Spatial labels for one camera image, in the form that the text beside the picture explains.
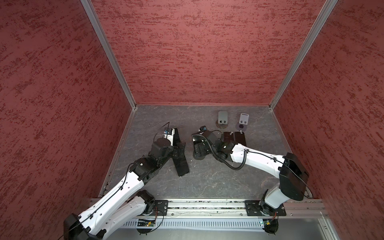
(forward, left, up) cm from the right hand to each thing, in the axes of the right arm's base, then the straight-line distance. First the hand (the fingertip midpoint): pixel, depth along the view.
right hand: (201, 148), depth 83 cm
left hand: (-2, +13, +7) cm, 15 cm away
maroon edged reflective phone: (+14, -28, -11) cm, 33 cm away
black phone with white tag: (+16, -21, -12) cm, 29 cm away
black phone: (+10, +15, -7) cm, 20 cm away
